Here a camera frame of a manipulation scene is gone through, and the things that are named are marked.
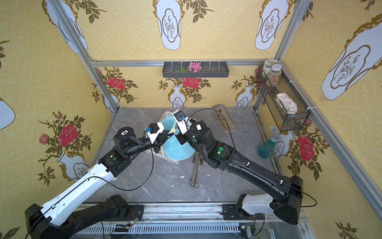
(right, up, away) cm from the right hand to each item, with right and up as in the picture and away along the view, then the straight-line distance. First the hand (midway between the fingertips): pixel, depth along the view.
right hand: (182, 117), depth 67 cm
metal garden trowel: (+7, -28, +25) cm, 38 cm away
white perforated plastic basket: (-14, -22, +21) cm, 34 cm away
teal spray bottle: (+53, -21, +32) cm, 65 cm away
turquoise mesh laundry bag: (-4, -14, +1) cm, 14 cm away
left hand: (-7, -5, +1) cm, 9 cm away
